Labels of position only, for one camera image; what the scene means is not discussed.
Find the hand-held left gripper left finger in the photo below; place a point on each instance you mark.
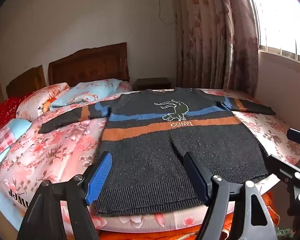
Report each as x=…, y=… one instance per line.
x=99, y=178

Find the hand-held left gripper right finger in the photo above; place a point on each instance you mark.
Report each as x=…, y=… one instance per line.
x=198, y=181

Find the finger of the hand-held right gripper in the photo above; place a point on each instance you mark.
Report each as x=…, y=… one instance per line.
x=281, y=163
x=298, y=137

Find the dark striped knit sweater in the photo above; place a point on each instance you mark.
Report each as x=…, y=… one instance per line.
x=152, y=150

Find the orange blanket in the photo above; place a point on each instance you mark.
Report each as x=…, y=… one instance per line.
x=275, y=212

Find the pink floral bed quilt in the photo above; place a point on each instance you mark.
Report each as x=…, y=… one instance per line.
x=65, y=150

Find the light blue floral pillow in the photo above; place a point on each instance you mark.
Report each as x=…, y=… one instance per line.
x=90, y=92

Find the pink floral pillow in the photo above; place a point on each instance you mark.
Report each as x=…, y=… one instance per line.
x=35, y=100

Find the pink checked cloth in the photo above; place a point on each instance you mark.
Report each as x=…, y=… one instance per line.
x=3, y=140

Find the dark wooden nightstand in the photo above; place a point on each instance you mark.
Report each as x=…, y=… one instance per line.
x=152, y=83

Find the large carved wooden headboard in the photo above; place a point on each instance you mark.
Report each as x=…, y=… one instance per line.
x=90, y=67

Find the red patterned blanket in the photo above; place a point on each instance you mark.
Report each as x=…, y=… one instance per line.
x=5, y=110

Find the small wooden headboard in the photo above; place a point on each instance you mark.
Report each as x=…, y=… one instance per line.
x=27, y=82

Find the barred window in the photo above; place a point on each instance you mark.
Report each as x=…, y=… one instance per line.
x=277, y=17

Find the pink floral curtain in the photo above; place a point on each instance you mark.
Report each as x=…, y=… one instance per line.
x=210, y=42

